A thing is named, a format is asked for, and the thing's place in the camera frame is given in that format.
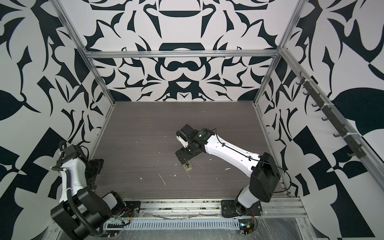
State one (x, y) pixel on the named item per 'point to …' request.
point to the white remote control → (187, 166)
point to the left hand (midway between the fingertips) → (97, 173)
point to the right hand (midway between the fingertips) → (186, 153)
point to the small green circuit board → (246, 226)
